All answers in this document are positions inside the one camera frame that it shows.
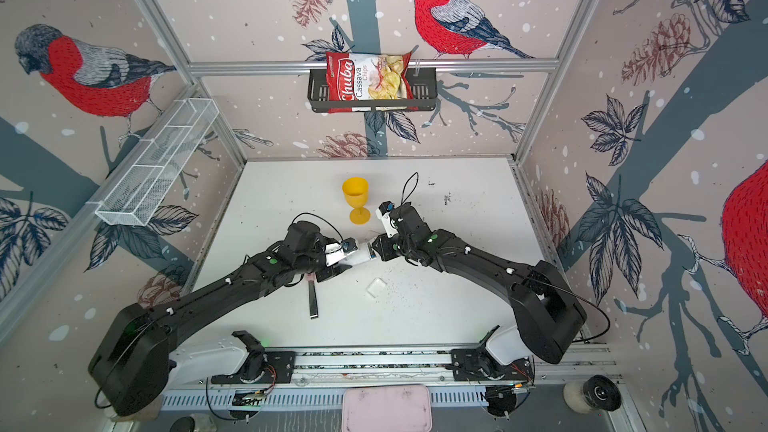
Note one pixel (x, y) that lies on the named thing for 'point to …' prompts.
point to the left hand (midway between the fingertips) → (344, 254)
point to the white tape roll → (597, 395)
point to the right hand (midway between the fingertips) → (372, 249)
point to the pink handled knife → (312, 295)
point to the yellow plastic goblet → (356, 191)
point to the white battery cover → (376, 286)
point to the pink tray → (387, 408)
